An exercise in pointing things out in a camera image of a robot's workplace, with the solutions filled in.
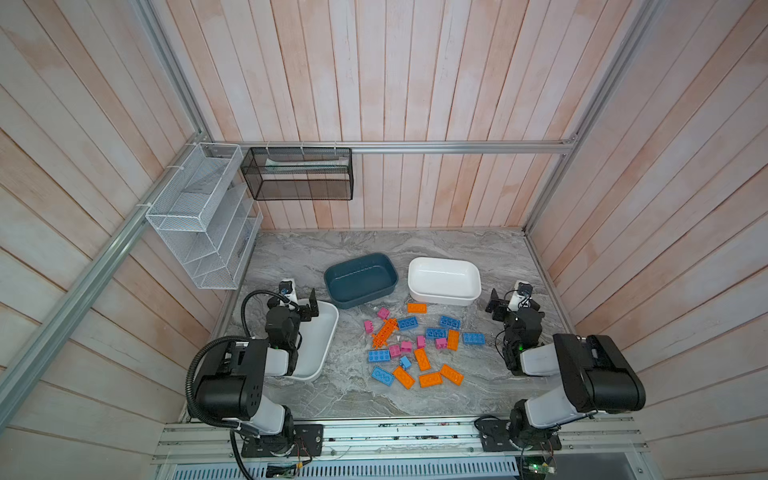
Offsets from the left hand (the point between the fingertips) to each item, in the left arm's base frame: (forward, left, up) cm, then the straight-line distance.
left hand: (300, 293), depth 91 cm
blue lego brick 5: (-10, -43, -7) cm, 44 cm away
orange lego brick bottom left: (-23, -32, -9) cm, 40 cm away
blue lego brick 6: (-17, -25, -7) cm, 31 cm away
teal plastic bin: (+12, -15, -11) cm, 22 cm away
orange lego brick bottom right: (-22, -46, -9) cm, 51 cm away
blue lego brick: (-6, -34, -7) cm, 35 cm away
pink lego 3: (-13, -44, -7) cm, 46 cm away
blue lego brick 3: (-22, -26, -9) cm, 35 cm away
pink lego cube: (-3, -26, -7) cm, 27 cm away
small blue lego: (-19, -32, -6) cm, 38 cm away
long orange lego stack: (-12, -25, -7) cm, 29 cm away
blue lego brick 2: (-12, -53, -6) cm, 55 cm away
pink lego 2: (-13, -38, -7) cm, 40 cm away
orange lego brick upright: (-11, -48, -8) cm, 50 cm away
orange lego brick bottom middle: (-23, -40, -9) cm, 47 cm away
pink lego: (-7, -21, -8) cm, 24 cm away
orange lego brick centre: (-17, -37, -9) cm, 42 cm away
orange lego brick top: (0, -37, -9) cm, 38 cm away
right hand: (+1, -66, +1) cm, 66 cm away
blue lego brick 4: (-6, -46, -7) cm, 47 cm away
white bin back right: (+12, -49, -10) cm, 51 cm away
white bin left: (-11, -6, -7) cm, 14 cm away
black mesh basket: (+41, +4, +16) cm, 44 cm away
